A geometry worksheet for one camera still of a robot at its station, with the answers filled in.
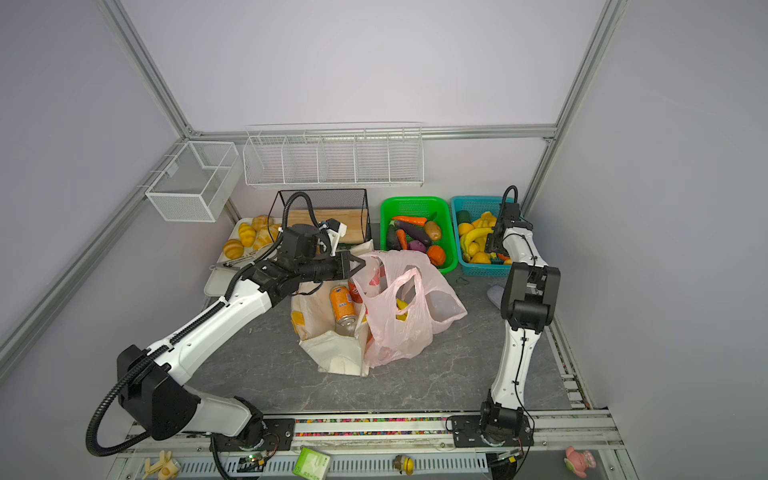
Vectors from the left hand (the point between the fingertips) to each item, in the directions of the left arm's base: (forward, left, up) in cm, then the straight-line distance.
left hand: (365, 267), depth 74 cm
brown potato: (+32, -24, -22) cm, 45 cm away
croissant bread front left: (+29, +51, -24) cm, 64 cm away
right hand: (+18, -48, -19) cm, 55 cm away
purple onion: (+23, -16, -20) cm, 35 cm away
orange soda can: (0, +9, -22) cm, 23 cm away
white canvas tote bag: (-6, +16, -15) cm, 22 cm away
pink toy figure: (-42, -47, -23) cm, 67 cm away
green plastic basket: (+42, -26, -22) cm, 54 cm away
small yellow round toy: (-40, -7, -24) cm, 47 cm away
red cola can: (+5, +5, -21) cm, 22 cm away
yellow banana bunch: (+25, -39, -18) cm, 50 cm away
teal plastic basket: (+43, -43, -21) cm, 65 cm away
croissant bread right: (+37, +41, -24) cm, 60 cm away
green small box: (-38, +15, -24) cm, 47 cm away
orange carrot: (+38, -17, -23) cm, 47 cm away
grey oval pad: (+4, -41, -25) cm, 48 cm away
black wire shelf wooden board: (+36, +7, -12) cm, 38 cm away
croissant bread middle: (+37, +48, -25) cm, 66 cm away
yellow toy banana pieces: (-37, +47, -23) cm, 64 cm away
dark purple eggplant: (+34, -17, -24) cm, 45 cm away
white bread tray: (+19, +54, -27) cm, 63 cm away
